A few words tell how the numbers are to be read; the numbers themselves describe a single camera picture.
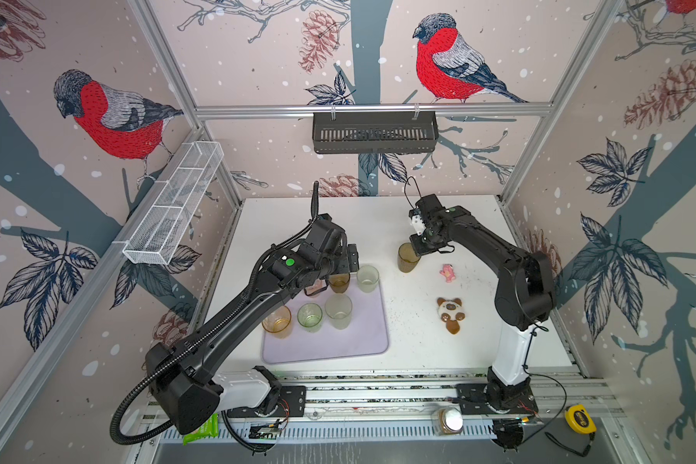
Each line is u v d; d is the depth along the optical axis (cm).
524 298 52
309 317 88
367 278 95
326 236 54
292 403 73
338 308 91
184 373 38
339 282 94
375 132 104
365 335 86
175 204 79
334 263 62
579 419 69
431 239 78
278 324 86
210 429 69
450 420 62
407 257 91
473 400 73
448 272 97
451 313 86
